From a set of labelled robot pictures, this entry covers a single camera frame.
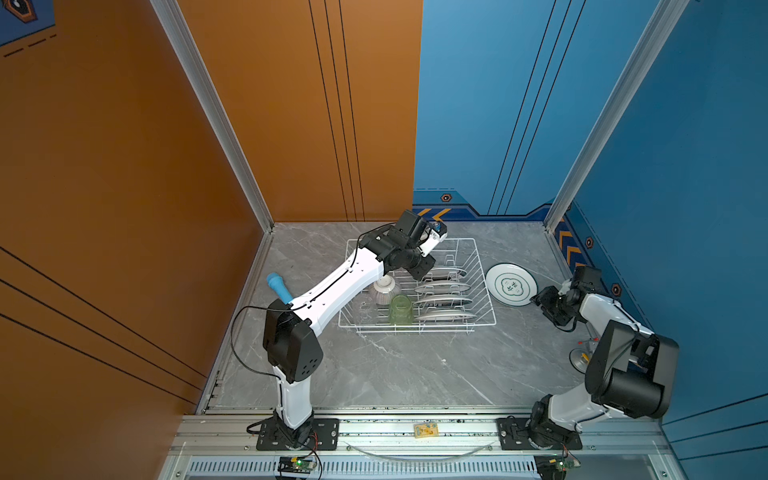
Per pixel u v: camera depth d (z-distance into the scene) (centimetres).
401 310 85
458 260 105
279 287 97
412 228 62
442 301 85
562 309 77
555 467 70
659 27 71
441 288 94
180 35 72
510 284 102
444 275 97
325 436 74
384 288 94
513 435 72
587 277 73
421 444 72
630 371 44
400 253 58
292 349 46
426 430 74
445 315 79
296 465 71
